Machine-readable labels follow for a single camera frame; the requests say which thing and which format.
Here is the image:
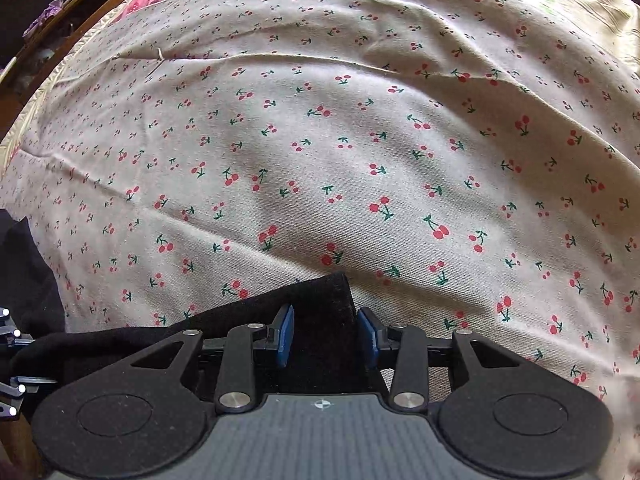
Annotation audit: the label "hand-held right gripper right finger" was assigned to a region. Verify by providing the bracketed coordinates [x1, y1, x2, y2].
[356, 306, 521, 413]

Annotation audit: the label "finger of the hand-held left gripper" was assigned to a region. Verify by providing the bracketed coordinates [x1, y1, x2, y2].
[0, 306, 33, 349]
[0, 375, 57, 419]

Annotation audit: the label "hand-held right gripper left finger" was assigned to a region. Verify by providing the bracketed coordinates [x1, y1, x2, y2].
[132, 304, 296, 413]

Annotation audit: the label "black pants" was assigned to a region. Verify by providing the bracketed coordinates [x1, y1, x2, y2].
[0, 210, 396, 403]

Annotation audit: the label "cherry print bedsheet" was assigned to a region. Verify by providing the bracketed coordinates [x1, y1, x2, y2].
[0, 0, 640, 480]

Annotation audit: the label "wooden cabinet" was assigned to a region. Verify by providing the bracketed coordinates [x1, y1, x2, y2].
[0, 0, 136, 111]

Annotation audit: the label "purple cloth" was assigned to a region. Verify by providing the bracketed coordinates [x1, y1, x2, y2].
[22, 0, 68, 38]

